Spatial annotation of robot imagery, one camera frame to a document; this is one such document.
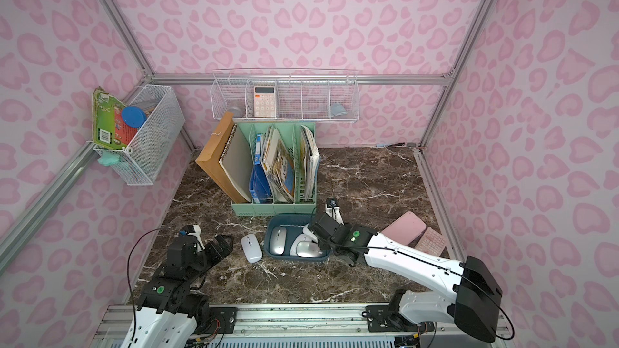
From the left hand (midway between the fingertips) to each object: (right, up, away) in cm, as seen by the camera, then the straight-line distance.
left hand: (224, 240), depth 80 cm
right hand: (+33, +3, 0) cm, 33 cm away
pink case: (+64, 0, +12) cm, 65 cm away
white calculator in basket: (+10, +50, +15) cm, 53 cm away
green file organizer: (+24, +35, +18) cm, 46 cm away
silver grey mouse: (+27, -5, +6) cm, 28 cm away
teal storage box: (+20, -2, +9) cm, 22 cm away
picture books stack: (+16, +25, +6) cm, 30 cm away
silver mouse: (+16, -3, +8) cm, 19 cm away
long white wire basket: (+21, +54, +20) cm, 62 cm away
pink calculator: (+72, -3, +8) cm, 73 cm away
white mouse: (+7, -5, +7) cm, 11 cm away
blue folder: (+8, +17, +14) cm, 23 cm away
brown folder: (-2, +28, -6) cm, 28 cm away
